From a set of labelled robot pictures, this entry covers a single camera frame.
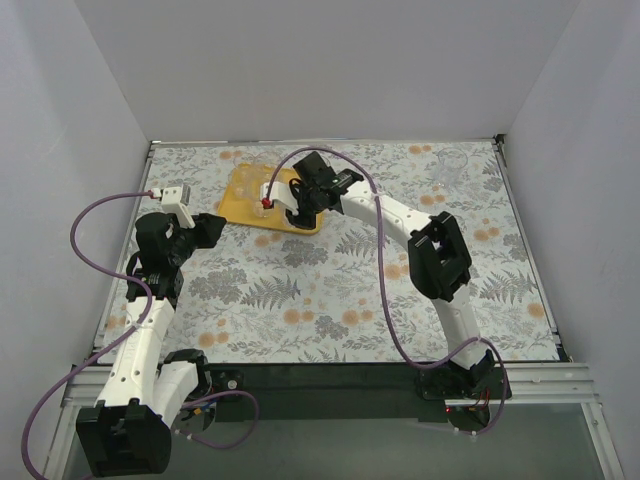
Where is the clear glass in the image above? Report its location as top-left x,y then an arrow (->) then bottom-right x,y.
434,147 -> 468,188
250,161 -> 276,184
233,174 -> 266,204
253,199 -> 280,220
230,162 -> 252,197

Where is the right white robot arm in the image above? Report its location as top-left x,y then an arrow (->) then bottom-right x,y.
287,147 -> 509,395

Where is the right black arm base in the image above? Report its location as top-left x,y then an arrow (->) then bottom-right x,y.
415,366 -> 512,400

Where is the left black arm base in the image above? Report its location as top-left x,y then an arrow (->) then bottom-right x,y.
173,369 -> 244,433

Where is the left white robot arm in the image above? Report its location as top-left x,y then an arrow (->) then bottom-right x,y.
76,212 -> 226,477

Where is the yellow plastic tray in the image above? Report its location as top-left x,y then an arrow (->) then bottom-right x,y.
218,174 -> 324,235

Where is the floral patterned table mat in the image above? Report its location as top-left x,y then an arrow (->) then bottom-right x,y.
97,140 -> 559,365

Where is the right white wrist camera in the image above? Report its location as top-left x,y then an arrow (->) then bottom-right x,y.
259,181 -> 299,216

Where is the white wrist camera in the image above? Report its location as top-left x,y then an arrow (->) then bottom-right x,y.
149,184 -> 195,229
259,181 -> 299,216

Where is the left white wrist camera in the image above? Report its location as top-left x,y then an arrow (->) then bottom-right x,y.
149,184 -> 195,229

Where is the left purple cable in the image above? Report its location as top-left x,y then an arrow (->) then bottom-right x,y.
22,191 -> 262,479

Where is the aluminium table frame rail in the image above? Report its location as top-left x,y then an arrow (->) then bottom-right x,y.
59,133 -> 626,480

